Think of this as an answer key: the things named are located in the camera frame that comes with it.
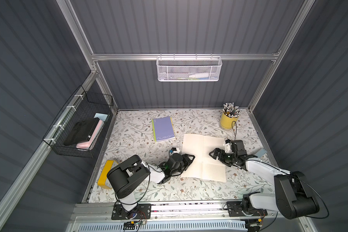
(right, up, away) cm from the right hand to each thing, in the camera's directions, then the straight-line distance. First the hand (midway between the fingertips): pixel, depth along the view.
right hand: (215, 157), depth 89 cm
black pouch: (-68, +17, -22) cm, 74 cm away
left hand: (-12, -1, -5) cm, 13 cm away
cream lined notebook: (-7, -5, -1) cm, 9 cm away
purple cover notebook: (-34, +17, +19) cm, 43 cm away
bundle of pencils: (+12, +29, +5) cm, 32 cm away
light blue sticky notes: (-66, +25, -9) cm, 72 cm away
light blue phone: (+30, +2, +1) cm, 30 cm away
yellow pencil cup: (+12, +21, +10) cm, 26 cm away
